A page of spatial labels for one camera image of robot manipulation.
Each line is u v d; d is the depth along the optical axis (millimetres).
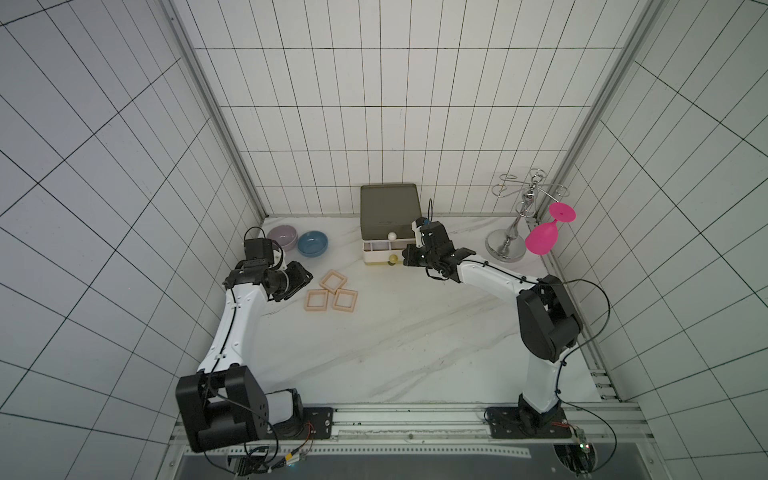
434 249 727
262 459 687
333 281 1006
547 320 494
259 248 641
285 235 1095
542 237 920
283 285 694
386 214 900
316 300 936
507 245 1089
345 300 955
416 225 857
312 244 1097
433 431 727
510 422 717
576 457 711
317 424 723
